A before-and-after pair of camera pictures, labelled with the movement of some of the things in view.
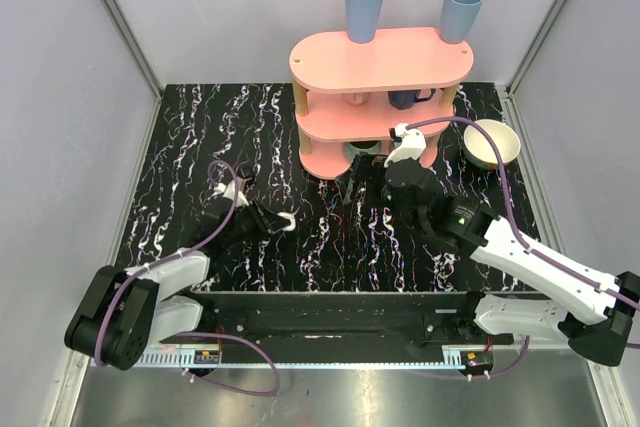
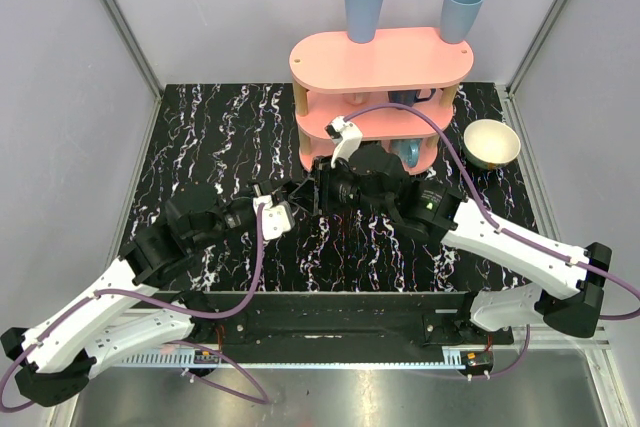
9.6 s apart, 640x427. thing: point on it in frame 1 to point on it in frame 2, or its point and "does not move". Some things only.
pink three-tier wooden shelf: [350, 91] does not move
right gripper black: [366, 167] to [304, 195]
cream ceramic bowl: [479, 150] does not move
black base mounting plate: [343, 319] does not move
